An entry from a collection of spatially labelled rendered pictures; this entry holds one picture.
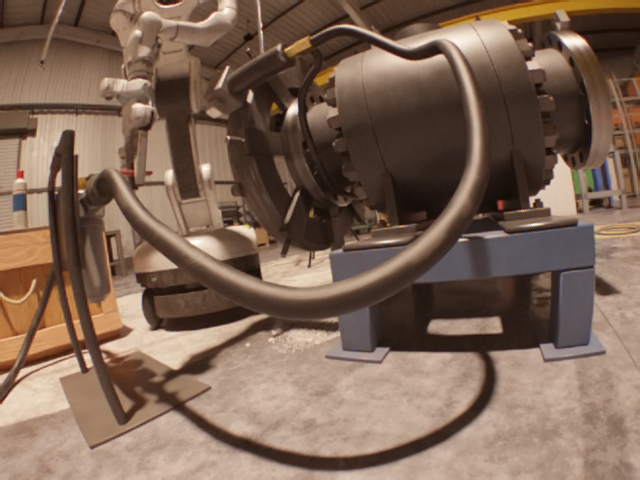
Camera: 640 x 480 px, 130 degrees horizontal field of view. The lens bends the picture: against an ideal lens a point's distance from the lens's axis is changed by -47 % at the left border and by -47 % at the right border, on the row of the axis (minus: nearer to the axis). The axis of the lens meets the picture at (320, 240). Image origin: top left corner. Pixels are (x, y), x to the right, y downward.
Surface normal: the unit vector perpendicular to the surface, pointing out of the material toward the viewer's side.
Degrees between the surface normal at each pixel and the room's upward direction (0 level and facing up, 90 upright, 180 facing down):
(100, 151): 90
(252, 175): 106
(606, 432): 0
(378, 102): 91
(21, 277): 90
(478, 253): 90
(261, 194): 113
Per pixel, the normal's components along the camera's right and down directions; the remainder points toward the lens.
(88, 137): 0.78, -0.09
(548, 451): -0.15, -0.99
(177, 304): 0.10, 0.02
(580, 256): -0.51, 0.11
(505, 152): -0.31, 0.70
